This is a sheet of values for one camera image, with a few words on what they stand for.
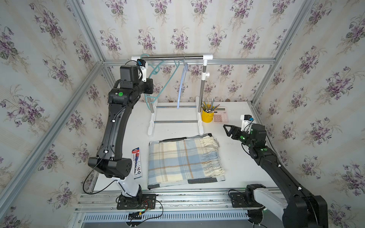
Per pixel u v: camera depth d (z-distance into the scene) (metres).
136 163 0.85
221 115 1.09
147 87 0.62
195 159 0.86
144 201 0.73
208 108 1.04
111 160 0.41
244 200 0.73
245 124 0.71
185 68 0.78
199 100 0.98
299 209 0.39
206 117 1.02
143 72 0.60
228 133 0.73
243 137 0.69
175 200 0.75
